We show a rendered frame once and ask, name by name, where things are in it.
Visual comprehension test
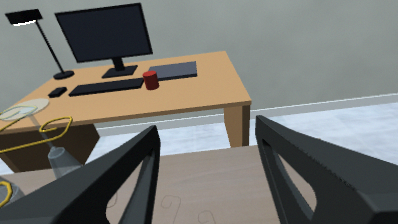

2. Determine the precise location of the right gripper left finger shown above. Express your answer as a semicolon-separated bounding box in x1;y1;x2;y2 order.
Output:
0;125;161;224

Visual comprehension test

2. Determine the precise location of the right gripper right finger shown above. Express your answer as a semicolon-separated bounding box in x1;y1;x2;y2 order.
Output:
255;115;398;224

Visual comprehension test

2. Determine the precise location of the clear wine glass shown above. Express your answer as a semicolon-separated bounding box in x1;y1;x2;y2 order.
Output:
0;98;82;179
0;176;25;206

